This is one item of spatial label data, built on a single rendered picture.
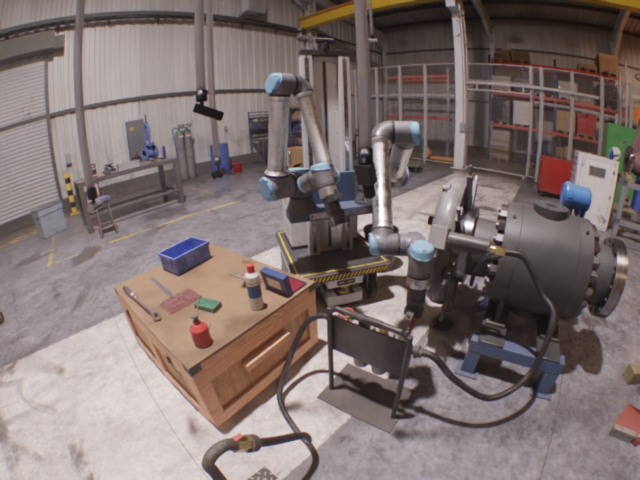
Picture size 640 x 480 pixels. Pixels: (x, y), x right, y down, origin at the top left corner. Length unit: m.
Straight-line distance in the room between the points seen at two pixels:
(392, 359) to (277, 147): 1.21
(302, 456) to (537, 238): 1.47
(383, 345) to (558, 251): 0.95
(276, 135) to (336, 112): 0.59
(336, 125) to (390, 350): 1.49
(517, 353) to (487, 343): 0.18
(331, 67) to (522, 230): 1.54
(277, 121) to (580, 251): 1.68
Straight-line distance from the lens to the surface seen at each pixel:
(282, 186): 1.70
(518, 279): 1.54
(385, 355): 1.24
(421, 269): 1.06
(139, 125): 8.78
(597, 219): 5.48
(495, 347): 1.64
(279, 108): 1.61
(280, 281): 1.41
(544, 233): 1.57
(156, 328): 1.45
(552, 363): 1.71
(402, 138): 1.42
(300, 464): 1.39
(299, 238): 2.28
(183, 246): 2.06
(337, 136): 2.08
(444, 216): 1.46
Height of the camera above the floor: 1.27
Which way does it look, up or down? 23 degrees down
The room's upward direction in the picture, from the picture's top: 2 degrees counter-clockwise
